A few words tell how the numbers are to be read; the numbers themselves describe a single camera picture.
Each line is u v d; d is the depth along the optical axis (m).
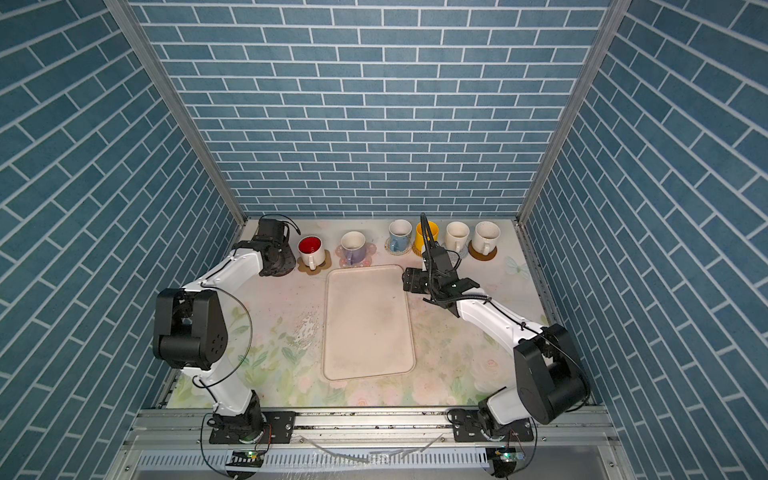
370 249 1.11
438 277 0.67
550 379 0.43
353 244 1.07
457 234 1.05
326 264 1.05
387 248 1.11
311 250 1.05
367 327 0.92
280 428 0.74
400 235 1.04
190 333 0.48
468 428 0.74
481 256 1.06
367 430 0.75
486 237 1.03
